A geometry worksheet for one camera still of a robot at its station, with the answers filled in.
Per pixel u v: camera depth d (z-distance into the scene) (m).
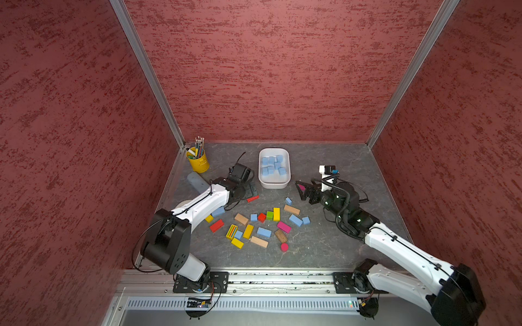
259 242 0.83
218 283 0.74
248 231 0.85
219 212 0.91
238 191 0.63
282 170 1.05
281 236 0.85
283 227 0.88
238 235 0.85
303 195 0.68
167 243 0.43
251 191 0.81
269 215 0.90
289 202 0.95
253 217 0.90
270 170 1.07
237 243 0.83
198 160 1.00
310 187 0.67
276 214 0.90
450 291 0.39
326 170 0.67
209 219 0.90
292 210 0.92
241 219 0.89
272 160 1.13
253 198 0.81
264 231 0.85
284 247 0.84
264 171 1.05
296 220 0.90
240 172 0.70
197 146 1.00
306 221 0.90
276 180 1.01
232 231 0.85
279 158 1.14
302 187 0.71
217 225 0.89
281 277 0.76
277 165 1.10
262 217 0.90
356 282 0.67
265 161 1.10
